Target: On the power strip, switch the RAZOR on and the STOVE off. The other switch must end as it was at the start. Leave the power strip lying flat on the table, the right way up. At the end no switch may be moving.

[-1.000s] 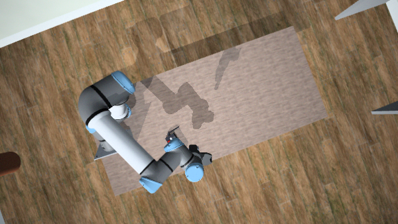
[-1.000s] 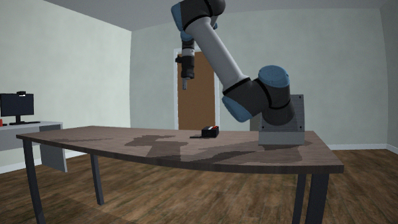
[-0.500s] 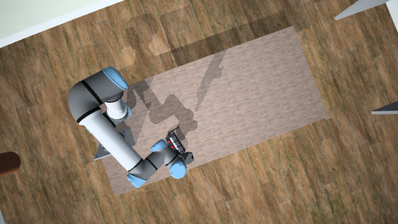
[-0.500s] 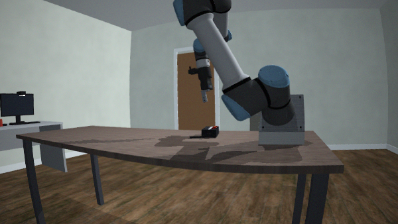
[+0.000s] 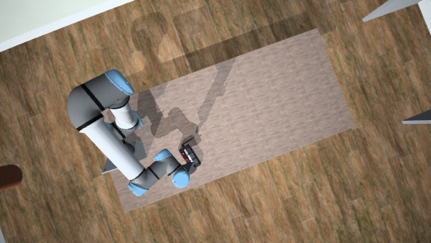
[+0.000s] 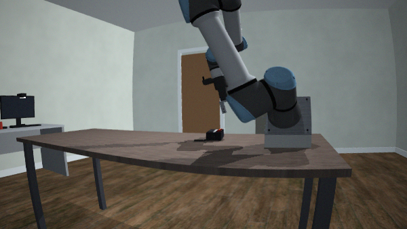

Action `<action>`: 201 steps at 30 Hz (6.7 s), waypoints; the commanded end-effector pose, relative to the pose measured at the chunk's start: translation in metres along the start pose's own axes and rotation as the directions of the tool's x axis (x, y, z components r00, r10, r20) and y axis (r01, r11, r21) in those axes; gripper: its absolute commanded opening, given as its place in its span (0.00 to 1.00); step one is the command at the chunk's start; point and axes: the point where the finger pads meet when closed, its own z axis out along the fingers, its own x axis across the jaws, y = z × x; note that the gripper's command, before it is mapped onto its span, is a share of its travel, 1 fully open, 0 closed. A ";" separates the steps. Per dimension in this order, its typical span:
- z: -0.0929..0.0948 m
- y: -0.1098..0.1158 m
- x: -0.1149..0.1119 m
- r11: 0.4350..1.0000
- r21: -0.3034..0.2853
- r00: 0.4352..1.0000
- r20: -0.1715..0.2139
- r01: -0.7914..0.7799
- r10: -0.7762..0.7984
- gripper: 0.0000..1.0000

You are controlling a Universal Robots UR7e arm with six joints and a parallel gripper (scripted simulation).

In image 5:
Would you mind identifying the dark grey power strip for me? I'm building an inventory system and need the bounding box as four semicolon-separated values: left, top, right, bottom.
179;137;201;167

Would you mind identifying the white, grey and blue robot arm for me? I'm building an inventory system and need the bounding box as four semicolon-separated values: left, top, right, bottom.
67;69;190;196

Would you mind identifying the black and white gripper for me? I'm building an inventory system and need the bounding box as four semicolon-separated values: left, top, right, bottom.
182;162;197;175

